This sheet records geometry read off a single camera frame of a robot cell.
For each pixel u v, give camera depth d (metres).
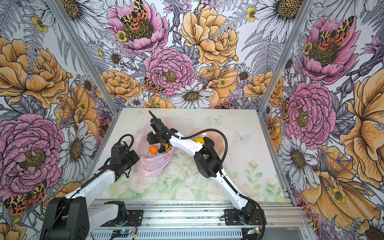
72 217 0.41
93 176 0.88
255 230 0.71
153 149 0.95
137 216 0.74
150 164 0.82
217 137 1.01
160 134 0.78
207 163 0.63
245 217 0.64
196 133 0.65
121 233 0.71
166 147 0.99
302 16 0.74
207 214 0.80
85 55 0.89
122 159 0.68
